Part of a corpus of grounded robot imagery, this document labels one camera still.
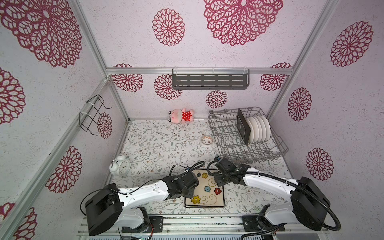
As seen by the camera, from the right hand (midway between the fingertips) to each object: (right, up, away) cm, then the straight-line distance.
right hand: (217, 176), depth 86 cm
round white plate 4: (+31, +28, +9) cm, 43 cm away
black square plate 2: (+17, +28, +7) cm, 34 cm away
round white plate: (+22, +26, +6) cm, 35 cm away
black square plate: (-6, -8, -6) cm, 11 cm away
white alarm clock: (-55, +6, -2) cm, 55 cm away
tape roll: (-4, +20, +23) cm, 31 cm away
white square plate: (-8, -11, -7) cm, 15 cm away
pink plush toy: (-25, +38, +28) cm, 54 cm away
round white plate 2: (+26, +28, +10) cm, 39 cm away
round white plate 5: (+34, +28, +9) cm, 45 cm away
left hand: (-16, -8, -4) cm, 18 cm away
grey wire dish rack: (+13, +16, +20) cm, 29 cm away
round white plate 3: (+29, +28, +9) cm, 41 cm away
